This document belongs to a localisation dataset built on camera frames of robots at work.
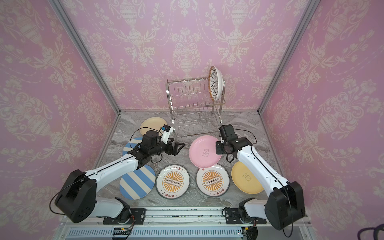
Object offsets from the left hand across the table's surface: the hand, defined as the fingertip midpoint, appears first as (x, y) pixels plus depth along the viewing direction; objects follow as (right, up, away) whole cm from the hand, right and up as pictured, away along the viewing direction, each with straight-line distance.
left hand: (179, 143), depth 83 cm
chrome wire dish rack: (+7, +22, +41) cm, 47 cm away
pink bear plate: (+13, -6, +4) cm, 15 cm away
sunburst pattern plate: (-4, -23, +3) cm, 23 cm away
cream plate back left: (-24, +11, +32) cm, 41 cm away
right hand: (+24, -2, +1) cm, 24 cm away
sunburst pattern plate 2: (+19, -22, +2) cm, 30 cm away
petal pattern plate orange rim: (+21, +35, +7) cm, 42 cm away
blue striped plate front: (-24, -24, +2) cm, 34 cm away
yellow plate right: (+37, -22, +3) cm, 43 cm away
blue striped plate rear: (-34, -2, +20) cm, 39 cm away
